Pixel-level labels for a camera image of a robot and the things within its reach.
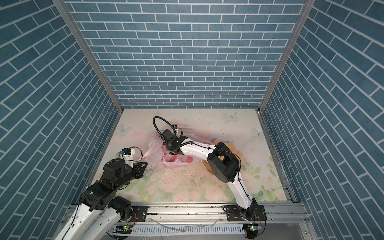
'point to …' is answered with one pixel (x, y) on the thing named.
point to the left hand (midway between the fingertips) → (149, 163)
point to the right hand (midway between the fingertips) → (171, 141)
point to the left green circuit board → (124, 229)
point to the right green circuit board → (255, 227)
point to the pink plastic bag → (156, 149)
